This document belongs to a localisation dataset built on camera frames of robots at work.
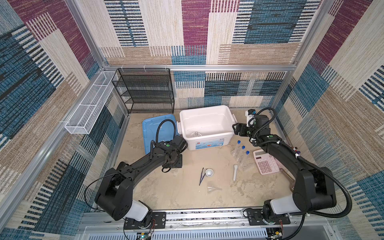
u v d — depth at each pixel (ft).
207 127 3.64
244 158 2.80
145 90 3.58
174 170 2.88
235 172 2.88
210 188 2.73
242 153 2.77
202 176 2.86
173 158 2.02
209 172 2.86
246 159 3.00
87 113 3.07
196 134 3.17
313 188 1.41
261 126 2.17
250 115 2.55
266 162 2.95
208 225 2.40
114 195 1.36
